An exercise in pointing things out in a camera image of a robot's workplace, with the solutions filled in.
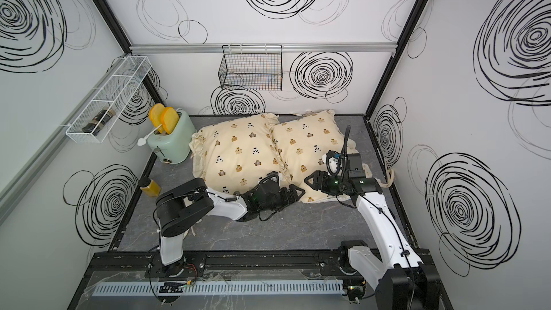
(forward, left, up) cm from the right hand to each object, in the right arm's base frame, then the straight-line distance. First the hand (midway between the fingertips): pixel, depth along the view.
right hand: (312, 183), depth 78 cm
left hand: (-1, +3, -10) cm, 11 cm away
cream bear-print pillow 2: (+24, +1, -4) cm, 25 cm away
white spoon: (+17, +71, +1) cm, 73 cm away
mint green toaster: (+17, +58, -2) cm, 60 cm away
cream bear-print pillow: (+14, +33, -4) cm, 36 cm away
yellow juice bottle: (0, +64, -6) cm, 64 cm away
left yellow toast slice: (+27, +66, +9) cm, 71 cm away
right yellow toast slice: (+27, +61, +6) cm, 67 cm away
